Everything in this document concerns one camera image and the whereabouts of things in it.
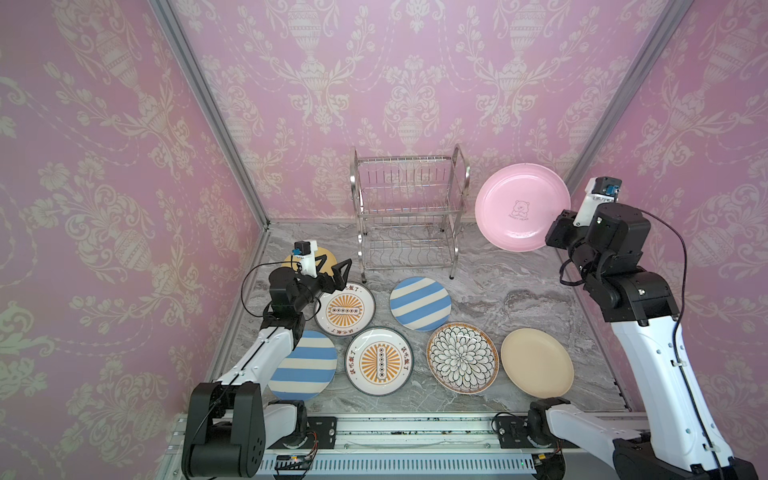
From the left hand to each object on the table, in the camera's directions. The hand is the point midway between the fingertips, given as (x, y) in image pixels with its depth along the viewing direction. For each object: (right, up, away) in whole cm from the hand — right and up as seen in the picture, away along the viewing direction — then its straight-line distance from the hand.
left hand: (339, 260), depth 81 cm
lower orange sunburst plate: (+11, -29, +4) cm, 31 cm away
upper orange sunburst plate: (0, -17, +15) cm, 23 cm away
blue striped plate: (+24, -15, +16) cm, 32 cm away
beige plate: (+56, -30, +4) cm, 64 cm away
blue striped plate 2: (-10, -31, +3) cm, 33 cm away
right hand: (+51, +11, -19) cm, 56 cm away
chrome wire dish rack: (+20, +17, +26) cm, 37 cm away
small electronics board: (-10, -49, -8) cm, 51 cm away
